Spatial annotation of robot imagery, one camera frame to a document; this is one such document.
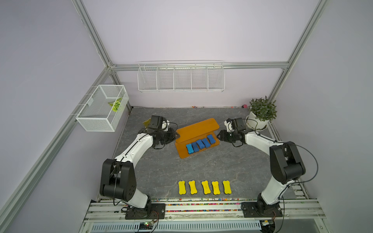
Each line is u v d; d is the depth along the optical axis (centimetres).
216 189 79
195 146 94
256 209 73
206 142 97
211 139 99
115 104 81
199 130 90
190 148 94
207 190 79
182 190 79
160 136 73
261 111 92
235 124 78
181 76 99
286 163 48
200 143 96
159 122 71
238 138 71
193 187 80
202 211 75
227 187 81
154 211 74
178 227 77
